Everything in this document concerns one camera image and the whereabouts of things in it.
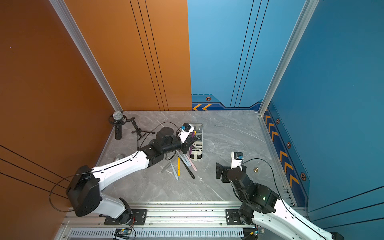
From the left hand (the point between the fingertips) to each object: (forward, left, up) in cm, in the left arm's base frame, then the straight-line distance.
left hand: (197, 136), depth 77 cm
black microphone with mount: (+11, +45, 0) cm, 46 cm away
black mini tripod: (+14, +39, -18) cm, 45 cm away
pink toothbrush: (-4, +3, -23) cm, 23 cm away
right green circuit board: (-39, -29, -23) cm, 54 cm away
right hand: (-13, -13, -6) cm, 20 cm away
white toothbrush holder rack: (-1, 0, -14) cm, 14 cm away
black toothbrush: (-12, +3, -23) cm, 26 cm away
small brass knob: (-8, -35, -21) cm, 42 cm away
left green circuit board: (-39, +35, -26) cm, 59 cm away
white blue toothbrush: (-9, +14, -23) cm, 28 cm away
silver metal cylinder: (-2, +48, -20) cm, 52 cm away
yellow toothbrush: (-6, +11, -23) cm, 27 cm away
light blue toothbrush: (-1, +8, -23) cm, 24 cm away
